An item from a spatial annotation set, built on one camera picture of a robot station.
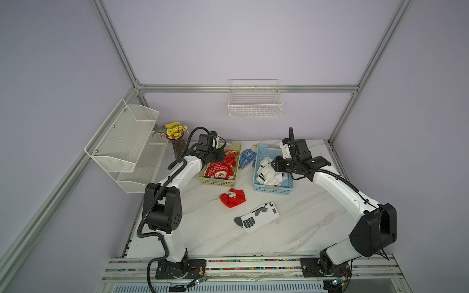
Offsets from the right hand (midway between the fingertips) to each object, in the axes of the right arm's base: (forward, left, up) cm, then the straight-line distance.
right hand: (275, 166), depth 85 cm
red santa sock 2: (+15, +22, -13) cm, 30 cm away
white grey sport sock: (-18, +8, -17) cm, 26 cm away
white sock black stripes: (+5, +2, -13) cm, 14 cm away
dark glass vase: (+20, +51, -5) cm, 55 cm away
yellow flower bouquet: (+19, +51, +8) cm, 55 cm away
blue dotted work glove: (+21, +12, -17) cm, 30 cm away
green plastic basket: (+26, +20, -13) cm, 36 cm away
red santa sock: (+6, +27, -10) cm, 30 cm away
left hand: (+10, +26, -2) cm, 28 cm away
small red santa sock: (-7, +20, -17) cm, 27 cm away
